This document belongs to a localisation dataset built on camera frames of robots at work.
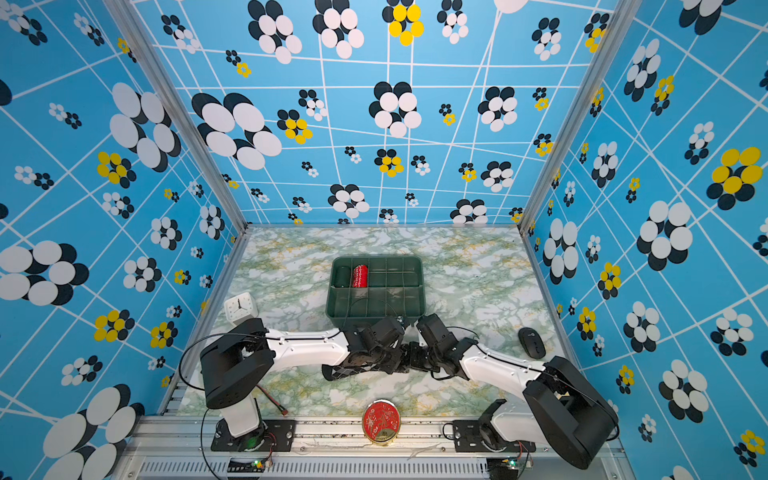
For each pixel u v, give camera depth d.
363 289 0.96
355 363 0.63
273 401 0.79
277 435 0.73
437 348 0.67
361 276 0.98
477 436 0.66
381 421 0.73
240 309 0.94
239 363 0.49
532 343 0.87
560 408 0.42
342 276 0.99
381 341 0.67
